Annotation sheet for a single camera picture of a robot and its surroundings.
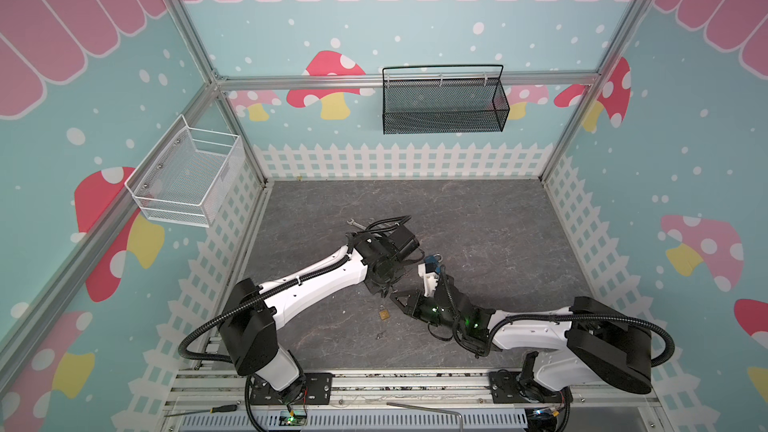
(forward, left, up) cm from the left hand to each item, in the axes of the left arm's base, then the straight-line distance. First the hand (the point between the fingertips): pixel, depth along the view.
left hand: (392, 284), depth 80 cm
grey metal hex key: (-27, -10, -12) cm, 31 cm away
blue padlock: (+14, -13, -11) cm, 22 cm away
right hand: (-4, +1, +1) cm, 4 cm away
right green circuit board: (-27, -38, -13) cm, 48 cm away
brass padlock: (-4, +2, -12) cm, 13 cm away
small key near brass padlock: (-10, +4, -12) cm, 16 cm away
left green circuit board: (-29, +24, -14) cm, 40 cm away
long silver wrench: (+28, +15, -11) cm, 34 cm away
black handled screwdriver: (-28, +40, -11) cm, 50 cm away
